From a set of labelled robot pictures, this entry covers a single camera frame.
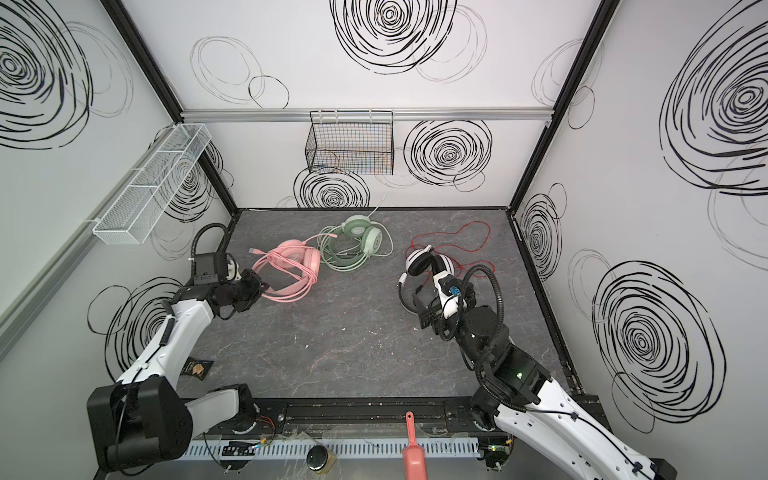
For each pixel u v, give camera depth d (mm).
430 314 598
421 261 945
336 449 642
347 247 1075
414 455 675
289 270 905
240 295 715
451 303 611
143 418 398
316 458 608
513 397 481
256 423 721
